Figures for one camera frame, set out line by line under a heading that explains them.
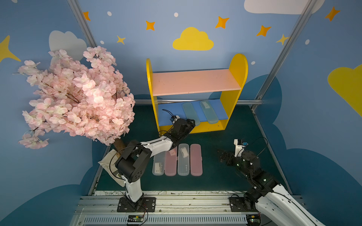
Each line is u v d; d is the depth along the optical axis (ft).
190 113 3.23
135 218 2.35
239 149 2.25
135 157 1.74
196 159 2.98
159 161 2.90
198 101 3.48
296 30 2.55
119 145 2.37
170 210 2.42
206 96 3.91
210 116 3.17
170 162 2.98
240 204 2.42
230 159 2.21
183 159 2.97
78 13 2.31
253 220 2.40
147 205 2.41
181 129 2.31
